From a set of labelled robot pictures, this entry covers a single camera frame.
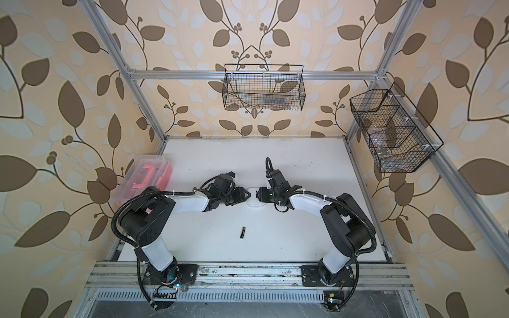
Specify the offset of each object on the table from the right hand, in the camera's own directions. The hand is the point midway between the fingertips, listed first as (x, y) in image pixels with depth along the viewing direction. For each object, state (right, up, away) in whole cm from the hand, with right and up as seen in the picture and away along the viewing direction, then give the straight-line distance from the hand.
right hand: (260, 195), depth 92 cm
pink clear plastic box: (-54, +11, 0) cm, 55 cm away
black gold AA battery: (-7, -15, -7) cm, 18 cm away
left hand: (-6, +1, 0) cm, 6 cm away
